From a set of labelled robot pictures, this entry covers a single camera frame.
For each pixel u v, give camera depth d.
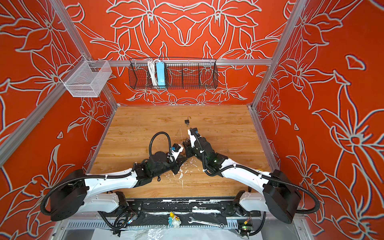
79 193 0.41
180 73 0.97
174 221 0.67
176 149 0.66
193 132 0.67
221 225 0.69
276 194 0.40
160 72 0.90
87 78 0.93
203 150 0.58
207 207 0.74
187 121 1.10
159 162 0.59
